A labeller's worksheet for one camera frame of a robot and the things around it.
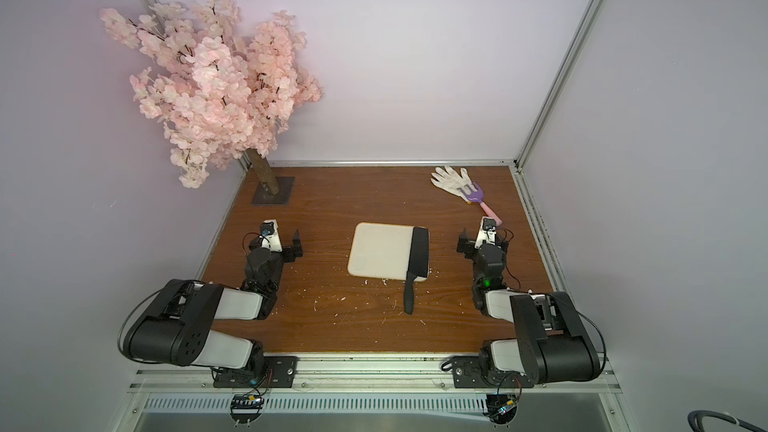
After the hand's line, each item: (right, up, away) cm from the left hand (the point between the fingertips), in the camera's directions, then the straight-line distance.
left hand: (282, 230), depth 90 cm
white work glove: (+57, +16, +25) cm, 64 cm away
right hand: (+63, +1, -2) cm, 63 cm away
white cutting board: (+34, -8, +6) cm, 35 cm away
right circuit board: (+60, -40, -20) cm, 75 cm away
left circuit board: (-2, -42, -17) cm, 45 cm away
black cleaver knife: (+42, -11, +3) cm, 44 cm away
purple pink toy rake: (+66, +10, +19) cm, 69 cm away
